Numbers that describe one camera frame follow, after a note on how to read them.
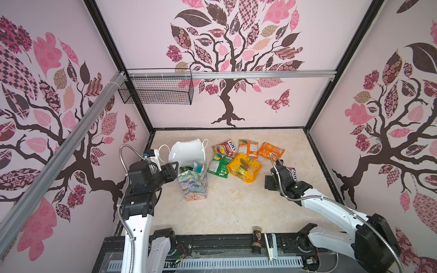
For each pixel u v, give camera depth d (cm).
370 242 40
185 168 89
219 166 97
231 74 93
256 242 72
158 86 95
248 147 106
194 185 78
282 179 64
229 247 75
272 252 70
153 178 58
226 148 105
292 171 95
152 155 60
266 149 107
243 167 92
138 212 46
